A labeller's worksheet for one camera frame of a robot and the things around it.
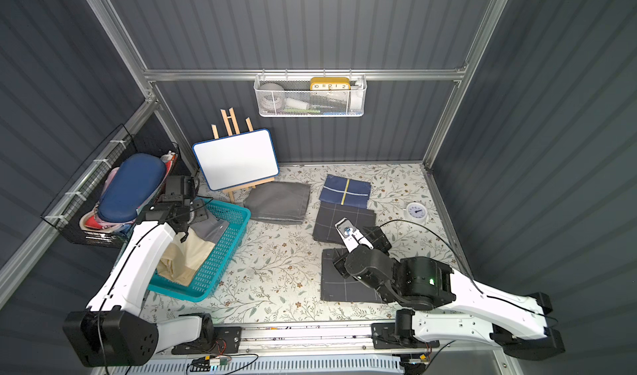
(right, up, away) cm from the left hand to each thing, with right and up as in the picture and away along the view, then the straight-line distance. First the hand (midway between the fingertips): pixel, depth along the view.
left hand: (189, 211), depth 78 cm
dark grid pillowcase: (+44, -4, +24) cm, 51 cm away
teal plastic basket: (+4, -19, +13) cm, 24 cm away
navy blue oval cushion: (-12, +8, -9) cm, 17 cm away
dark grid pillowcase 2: (+47, -26, +4) cm, 54 cm away
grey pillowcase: (+24, +1, +25) cm, 34 cm away
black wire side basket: (-21, +1, -16) cm, 26 cm away
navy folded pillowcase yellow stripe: (+53, +6, +31) cm, 61 cm away
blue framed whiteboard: (+9, +18, +17) cm, 26 cm away
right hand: (+51, -6, -15) cm, 53 cm away
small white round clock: (+80, -2, +21) cm, 83 cm away
